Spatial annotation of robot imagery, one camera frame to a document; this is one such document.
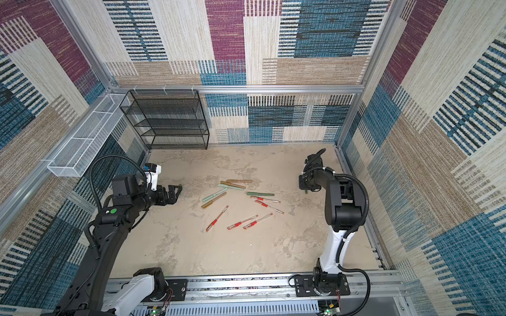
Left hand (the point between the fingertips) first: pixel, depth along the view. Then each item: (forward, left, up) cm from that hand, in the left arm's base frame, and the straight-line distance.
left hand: (169, 184), depth 76 cm
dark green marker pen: (+9, -34, -22) cm, 41 cm away
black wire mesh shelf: (+46, +14, -4) cm, 48 cm away
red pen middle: (-7, -24, -22) cm, 33 cm away
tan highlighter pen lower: (+6, -12, -23) cm, 27 cm away
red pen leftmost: (-5, -14, -23) cm, 27 cm away
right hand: (+12, -59, -21) cm, 63 cm away
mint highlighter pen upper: (+13, -18, -22) cm, 31 cm away
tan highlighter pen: (+13, -25, -22) cm, 36 cm away
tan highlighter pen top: (+17, -25, -22) cm, 37 cm away
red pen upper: (+4, -40, -22) cm, 46 cm away
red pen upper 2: (0, -41, -22) cm, 47 cm away
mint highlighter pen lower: (+9, -13, -22) cm, 27 cm away
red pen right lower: (-6, -32, -22) cm, 39 cm away
